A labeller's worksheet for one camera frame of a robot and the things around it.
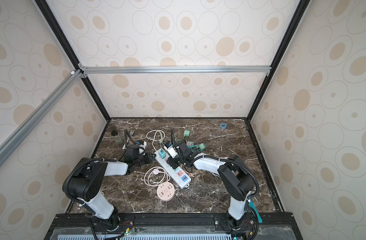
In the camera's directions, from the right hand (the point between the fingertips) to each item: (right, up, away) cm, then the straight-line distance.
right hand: (169, 159), depth 90 cm
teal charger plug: (-5, +3, +2) cm, 6 cm away
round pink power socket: (-1, -16, -9) cm, 18 cm away
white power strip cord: (-12, +14, +16) cm, 25 cm away
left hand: (-8, +3, +4) cm, 10 cm away
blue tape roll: (+38, +22, +24) cm, 50 cm away
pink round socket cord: (-5, -13, -5) cm, 15 cm away
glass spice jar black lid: (-36, +14, +10) cm, 40 cm away
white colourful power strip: (+6, -9, -3) cm, 11 cm away
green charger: (+10, +16, +19) cm, 27 cm away
